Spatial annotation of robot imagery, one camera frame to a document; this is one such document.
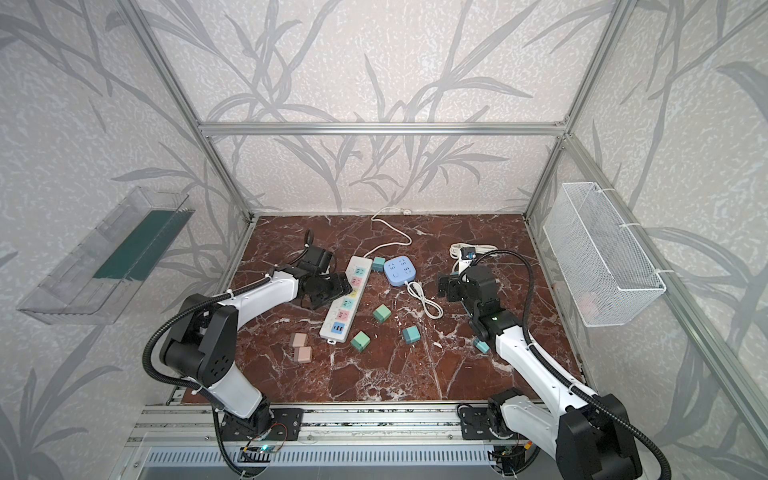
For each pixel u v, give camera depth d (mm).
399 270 1019
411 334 867
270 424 717
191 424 753
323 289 781
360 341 862
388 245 1116
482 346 845
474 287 609
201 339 464
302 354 843
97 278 641
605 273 615
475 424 734
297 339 865
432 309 940
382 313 912
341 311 912
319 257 753
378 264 1025
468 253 709
